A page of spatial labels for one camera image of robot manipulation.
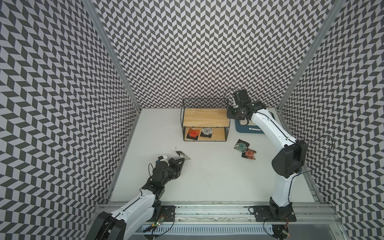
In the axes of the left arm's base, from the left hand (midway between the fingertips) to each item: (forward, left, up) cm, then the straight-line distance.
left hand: (185, 159), depth 83 cm
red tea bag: (+21, -3, -6) cm, 23 cm away
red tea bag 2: (+7, -39, -7) cm, 40 cm away
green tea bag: (+12, -36, -7) cm, 38 cm away
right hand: (+22, -26, +12) cm, 36 cm away
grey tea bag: (+22, -13, -6) cm, 26 cm away
